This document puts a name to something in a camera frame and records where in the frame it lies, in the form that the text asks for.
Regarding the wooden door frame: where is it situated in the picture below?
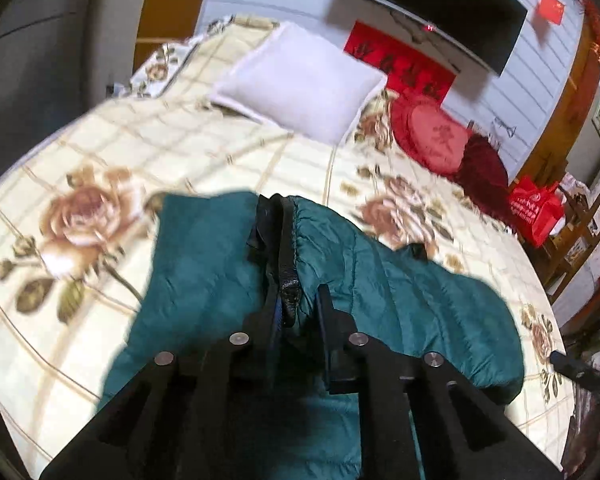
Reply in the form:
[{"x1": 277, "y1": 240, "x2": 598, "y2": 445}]
[{"x1": 522, "y1": 25, "x2": 600, "y2": 186}]

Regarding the red shopping bag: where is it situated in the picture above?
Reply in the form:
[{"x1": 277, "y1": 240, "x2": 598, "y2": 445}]
[{"x1": 509, "y1": 175, "x2": 566, "y2": 247}]

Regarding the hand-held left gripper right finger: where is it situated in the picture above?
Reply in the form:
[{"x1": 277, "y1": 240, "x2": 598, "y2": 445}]
[{"x1": 315, "y1": 284, "x2": 563, "y2": 480}]

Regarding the red wall poster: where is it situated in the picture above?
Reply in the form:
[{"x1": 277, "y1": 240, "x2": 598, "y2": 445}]
[{"x1": 344, "y1": 20, "x2": 456, "y2": 106}]

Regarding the white pillow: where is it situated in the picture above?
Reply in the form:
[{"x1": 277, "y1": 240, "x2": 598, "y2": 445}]
[{"x1": 207, "y1": 22, "x2": 388, "y2": 146}]

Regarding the yellow wooden door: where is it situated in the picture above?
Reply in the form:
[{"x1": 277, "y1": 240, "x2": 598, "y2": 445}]
[{"x1": 135, "y1": 0, "x2": 216, "y2": 58}]

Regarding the small red flag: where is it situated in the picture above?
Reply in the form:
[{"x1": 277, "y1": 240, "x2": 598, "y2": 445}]
[{"x1": 536, "y1": 0, "x2": 566, "y2": 26}]

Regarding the wooden chair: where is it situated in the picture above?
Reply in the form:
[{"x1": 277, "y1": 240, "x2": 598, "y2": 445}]
[{"x1": 540, "y1": 180, "x2": 600, "y2": 301}]

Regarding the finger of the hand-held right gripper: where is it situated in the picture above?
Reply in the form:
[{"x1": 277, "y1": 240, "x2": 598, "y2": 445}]
[{"x1": 550, "y1": 350, "x2": 600, "y2": 401}]

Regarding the grey wardrobe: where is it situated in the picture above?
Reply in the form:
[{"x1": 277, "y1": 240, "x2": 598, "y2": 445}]
[{"x1": 0, "y1": 0, "x2": 153, "y2": 111}]

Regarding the green down jacket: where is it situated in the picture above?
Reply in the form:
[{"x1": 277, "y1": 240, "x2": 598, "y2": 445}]
[{"x1": 97, "y1": 190, "x2": 526, "y2": 480}]

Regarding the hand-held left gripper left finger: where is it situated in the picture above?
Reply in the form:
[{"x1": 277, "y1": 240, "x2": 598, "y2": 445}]
[{"x1": 39, "y1": 297, "x2": 286, "y2": 480}]

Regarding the bed with floral plaid sheet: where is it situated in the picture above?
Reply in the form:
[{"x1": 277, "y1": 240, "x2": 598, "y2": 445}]
[{"x1": 0, "y1": 15, "x2": 568, "y2": 480}]

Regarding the dark red cushion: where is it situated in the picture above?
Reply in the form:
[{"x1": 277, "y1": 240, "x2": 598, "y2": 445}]
[{"x1": 452, "y1": 132, "x2": 510, "y2": 213}]

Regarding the black wall television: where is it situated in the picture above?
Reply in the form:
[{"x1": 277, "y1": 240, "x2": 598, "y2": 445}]
[{"x1": 339, "y1": 0, "x2": 528, "y2": 77}]

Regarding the red round cushion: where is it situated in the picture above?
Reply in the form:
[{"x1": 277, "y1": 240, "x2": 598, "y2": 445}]
[{"x1": 390, "y1": 91, "x2": 476, "y2": 176}]

